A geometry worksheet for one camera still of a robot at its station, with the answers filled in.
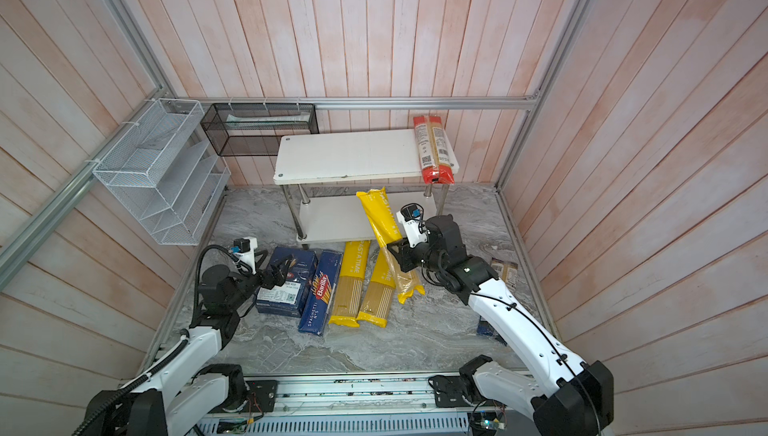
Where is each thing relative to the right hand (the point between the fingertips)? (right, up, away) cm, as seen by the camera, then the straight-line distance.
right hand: (391, 242), depth 76 cm
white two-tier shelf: (-18, +18, 0) cm, 25 cm away
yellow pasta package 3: (-3, -16, +14) cm, 22 cm away
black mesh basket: (-47, +38, +29) cm, 67 cm away
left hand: (-31, -5, +8) cm, 33 cm away
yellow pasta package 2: (-12, -8, +20) cm, 24 cm away
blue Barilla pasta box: (-29, -17, +8) cm, 34 cm away
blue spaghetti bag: (-20, -11, +15) cm, 28 cm away
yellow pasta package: (-2, +6, -3) cm, 6 cm away
